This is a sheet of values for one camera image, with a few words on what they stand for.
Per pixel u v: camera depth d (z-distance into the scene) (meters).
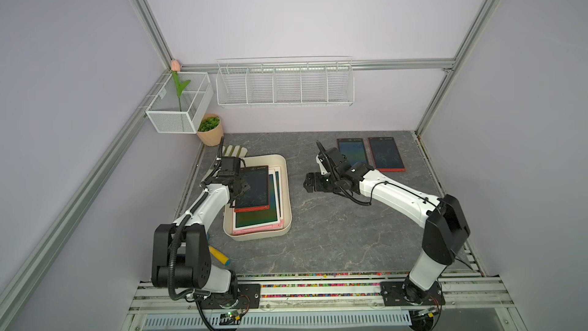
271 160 1.09
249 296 0.74
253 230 0.87
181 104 0.89
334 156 0.65
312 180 0.75
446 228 0.45
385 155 1.12
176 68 0.90
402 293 0.74
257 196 0.96
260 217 0.91
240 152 1.12
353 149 1.16
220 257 0.81
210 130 1.08
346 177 0.62
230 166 0.71
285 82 0.98
